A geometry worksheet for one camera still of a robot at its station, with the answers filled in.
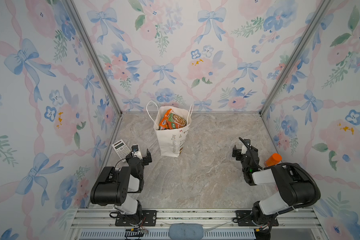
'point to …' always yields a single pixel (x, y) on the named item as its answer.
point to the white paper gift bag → (171, 140)
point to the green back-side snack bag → (175, 121)
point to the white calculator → (121, 149)
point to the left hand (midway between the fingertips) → (140, 149)
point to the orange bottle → (273, 160)
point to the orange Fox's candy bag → (163, 124)
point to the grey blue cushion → (186, 231)
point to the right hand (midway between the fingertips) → (243, 145)
